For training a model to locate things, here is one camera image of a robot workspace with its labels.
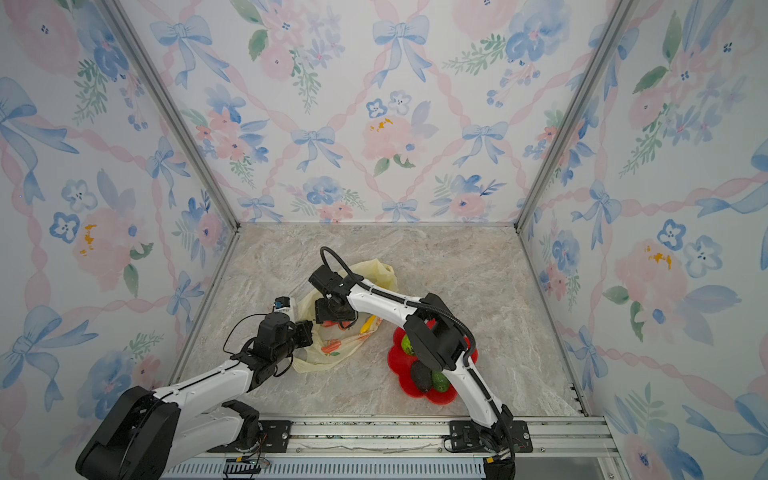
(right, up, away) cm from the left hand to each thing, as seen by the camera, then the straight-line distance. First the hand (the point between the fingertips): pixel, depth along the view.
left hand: (316, 321), depth 89 cm
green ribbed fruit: (+35, -13, -11) cm, 39 cm away
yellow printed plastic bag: (+5, -6, -1) cm, 8 cm away
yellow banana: (+15, -1, +2) cm, 16 cm away
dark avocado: (+30, -12, -11) cm, 34 cm away
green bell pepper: (+27, -6, -5) cm, 28 cm away
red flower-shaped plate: (+25, -11, -5) cm, 28 cm away
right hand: (+3, +1, +2) cm, 4 cm away
